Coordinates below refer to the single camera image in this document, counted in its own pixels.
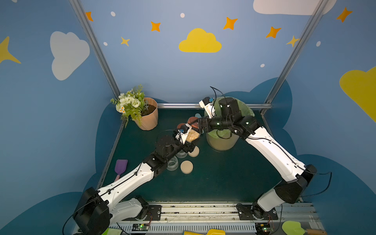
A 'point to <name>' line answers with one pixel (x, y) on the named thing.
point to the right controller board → (263, 228)
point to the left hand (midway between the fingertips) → (195, 131)
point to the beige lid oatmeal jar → (181, 154)
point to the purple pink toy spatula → (120, 167)
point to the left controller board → (140, 227)
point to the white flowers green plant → (130, 104)
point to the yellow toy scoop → (209, 232)
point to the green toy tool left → (110, 231)
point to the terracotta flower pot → (149, 119)
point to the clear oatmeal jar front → (173, 164)
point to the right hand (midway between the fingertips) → (196, 122)
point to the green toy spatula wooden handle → (294, 227)
